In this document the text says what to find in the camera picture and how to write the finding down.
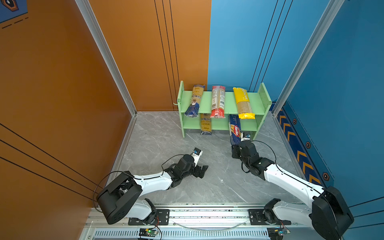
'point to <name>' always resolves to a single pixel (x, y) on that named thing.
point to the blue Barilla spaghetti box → (235, 129)
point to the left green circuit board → (147, 232)
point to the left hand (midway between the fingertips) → (201, 162)
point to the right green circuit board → (276, 233)
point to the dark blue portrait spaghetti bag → (206, 124)
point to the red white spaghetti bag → (218, 98)
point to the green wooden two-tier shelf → (259, 101)
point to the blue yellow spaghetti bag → (193, 109)
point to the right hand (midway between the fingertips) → (233, 146)
